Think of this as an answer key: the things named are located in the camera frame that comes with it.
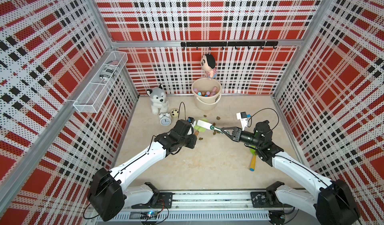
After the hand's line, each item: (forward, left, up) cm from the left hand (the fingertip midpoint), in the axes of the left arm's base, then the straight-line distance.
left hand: (196, 138), depth 81 cm
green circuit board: (-34, +22, -12) cm, 42 cm away
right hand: (-1, -14, +9) cm, 17 cm away
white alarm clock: (+18, +21, -7) cm, 29 cm away
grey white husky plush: (+26, +25, 0) cm, 37 cm away
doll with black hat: (+40, -7, +20) cm, 46 cm away
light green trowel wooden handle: (+6, -1, +1) cm, 6 cm away
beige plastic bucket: (+27, -7, -1) cm, 28 cm away
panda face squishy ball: (+26, +17, -11) cm, 33 cm away
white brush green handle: (+4, -5, +7) cm, 10 cm away
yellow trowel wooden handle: (+33, -5, +1) cm, 34 cm away
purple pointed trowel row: (+34, +1, +4) cm, 35 cm away
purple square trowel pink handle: (+39, -12, -2) cm, 41 cm away
